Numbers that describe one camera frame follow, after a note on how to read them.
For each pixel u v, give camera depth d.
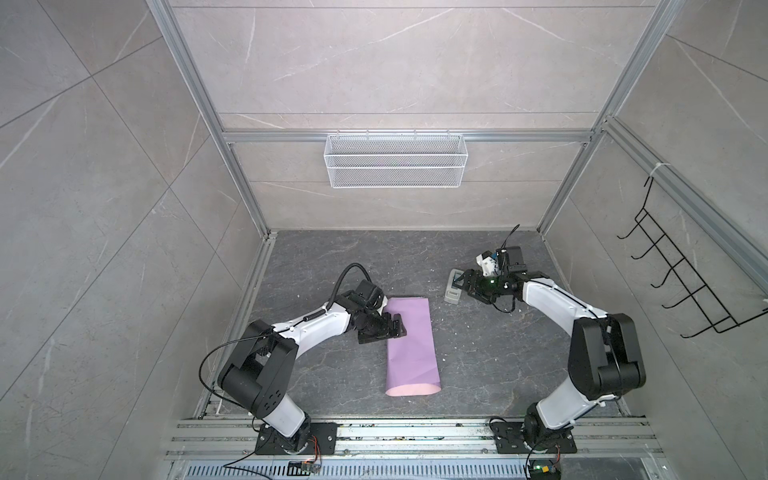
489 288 0.79
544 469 0.70
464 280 0.84
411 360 0.79
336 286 0.68
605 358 0.46
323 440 0.73
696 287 0.64
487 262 0.86
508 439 0.73
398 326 0.79
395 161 1.01
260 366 0.45
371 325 0.75
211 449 0.73
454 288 0.88
